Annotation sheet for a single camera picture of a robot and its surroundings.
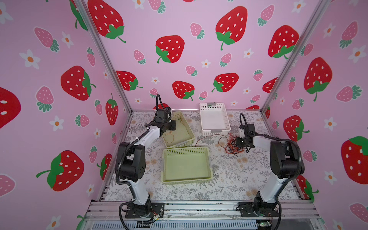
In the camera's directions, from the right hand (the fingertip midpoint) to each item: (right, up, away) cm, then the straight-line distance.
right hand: (239, 141), depth 101 cm
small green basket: (-41, +4, +4) cm, 41 cm away
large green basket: (-38, -14, -8) cm, 42 cm away
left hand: (-47, +14, -5) cm, 49 cm away
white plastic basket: (-16, +17, +16) cm, 28 cm away
